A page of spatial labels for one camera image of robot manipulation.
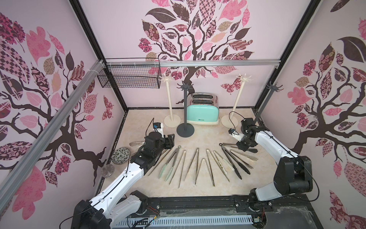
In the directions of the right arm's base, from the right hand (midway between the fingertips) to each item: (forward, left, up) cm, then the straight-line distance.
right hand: (244, 142), depth 89 cm
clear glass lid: (-19, +78, +7) cm, 81 cm away
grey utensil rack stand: (+17, +38, -8) cm, 42 cm away
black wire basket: (+41, +74, +27) cm, 89 cm away
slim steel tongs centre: (-1, +30, -9) cm, 31 cm away
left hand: (-2, +46, +11) cm, 47 cm away
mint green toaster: (+23, +25, +7) cm, 35 cm away
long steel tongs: (-1, +39, -9) cm, 40 cm away
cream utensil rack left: (+25, +49, -7) cm, 55 cm away
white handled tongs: (-11, +16, -8) cm, 21 cm away
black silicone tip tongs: (-1, +11, -8) cm, 14 cm away
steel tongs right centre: (-1, +23, -9) cm, 24 cm away
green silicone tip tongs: (-16, +48, -6) cm, 51 cm away
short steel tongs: (-14, +24, -8) cm, 29 cm away
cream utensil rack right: (+24, +2, -7) cm, 25 cm away
